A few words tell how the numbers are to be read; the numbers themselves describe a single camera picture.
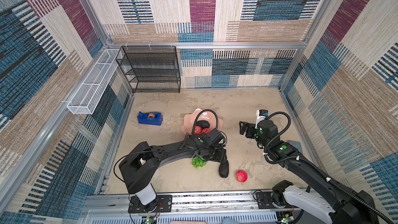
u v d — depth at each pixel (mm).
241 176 773
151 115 970
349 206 400
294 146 892
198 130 929
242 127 740
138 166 456
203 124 951
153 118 974
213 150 700
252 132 720
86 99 703
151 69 1103
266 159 588
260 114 708
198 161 830
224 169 793
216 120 776
